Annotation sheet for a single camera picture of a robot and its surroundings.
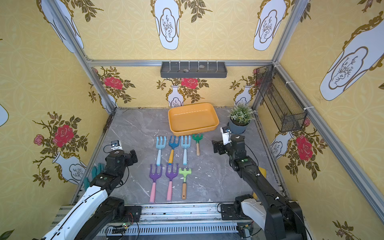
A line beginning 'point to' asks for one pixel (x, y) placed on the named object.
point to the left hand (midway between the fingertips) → (127, 151)
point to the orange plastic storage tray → (193, 118)
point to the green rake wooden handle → (197, 138)
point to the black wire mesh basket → (284, 105)
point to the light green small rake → (185, 172)
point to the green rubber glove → (95, 171)
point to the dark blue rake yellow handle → (173, 145)
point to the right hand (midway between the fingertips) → (219, 139)
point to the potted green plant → (240, 116)
